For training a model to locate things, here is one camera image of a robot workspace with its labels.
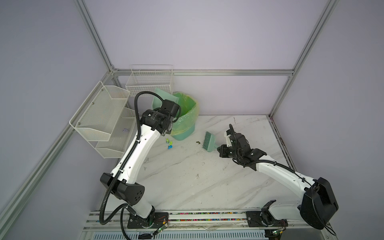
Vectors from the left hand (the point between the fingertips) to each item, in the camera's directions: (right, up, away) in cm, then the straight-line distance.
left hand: (157, 126), depth 72 cm
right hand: (+31, -12, +10) cm, 35 cm away
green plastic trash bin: (+12, -1, +17) cm, 20 cm away
